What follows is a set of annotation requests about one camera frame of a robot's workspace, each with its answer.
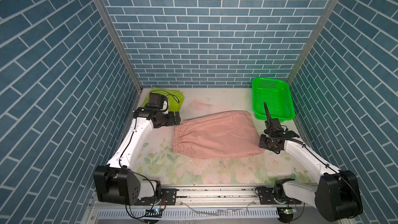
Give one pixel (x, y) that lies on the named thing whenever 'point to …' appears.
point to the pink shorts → (227, 135)
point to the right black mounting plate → (267, 197)
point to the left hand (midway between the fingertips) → (172, 119)
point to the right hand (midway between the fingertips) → (262, 141)
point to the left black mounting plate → (168, 197)
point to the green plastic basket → (277, 95)
